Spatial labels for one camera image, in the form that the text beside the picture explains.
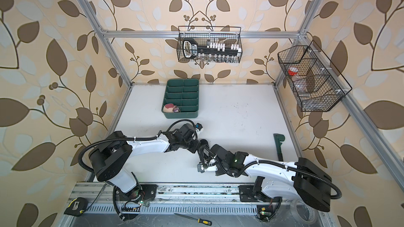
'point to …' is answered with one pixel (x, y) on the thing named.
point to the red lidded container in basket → (293, 71)
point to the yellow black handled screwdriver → (208, 223)
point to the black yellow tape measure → (76, 207)
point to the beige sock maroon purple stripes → (170, 108)
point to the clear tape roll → (313, 213)
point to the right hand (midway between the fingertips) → (212, 161)
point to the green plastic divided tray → (184, 93)
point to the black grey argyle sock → (204, 142)
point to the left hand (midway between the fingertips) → (201, 143)
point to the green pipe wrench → (279, 138)
